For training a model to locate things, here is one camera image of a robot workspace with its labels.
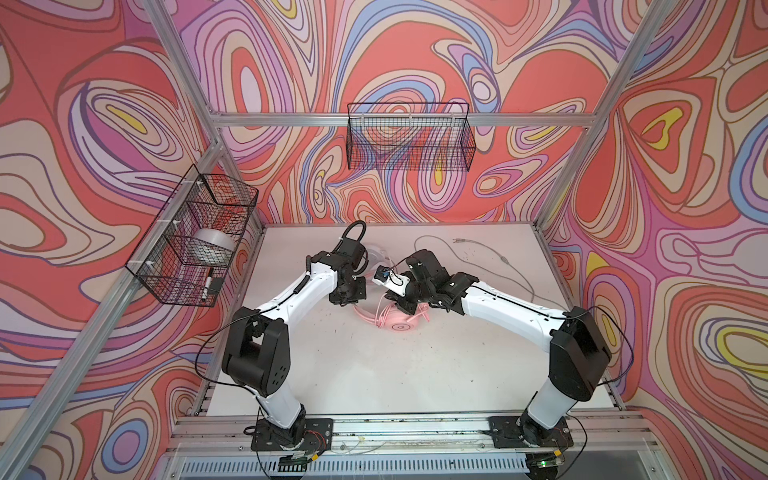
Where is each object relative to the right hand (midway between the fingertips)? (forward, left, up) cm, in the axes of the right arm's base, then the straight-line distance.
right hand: (393, 296), depth 84 cm
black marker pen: (-3, +46, +13) cm, 48 cm away
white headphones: (+20, +5, -7) cm, 22 cm away
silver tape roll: (+3, +43, +21) cm, 48 cm away
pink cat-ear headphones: (-7, +1, +1) cm, 7 cm away
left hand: (+3, +10, -3) cm, 11 cm away
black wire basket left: (+20, +53, +21) cm, 60 cm away
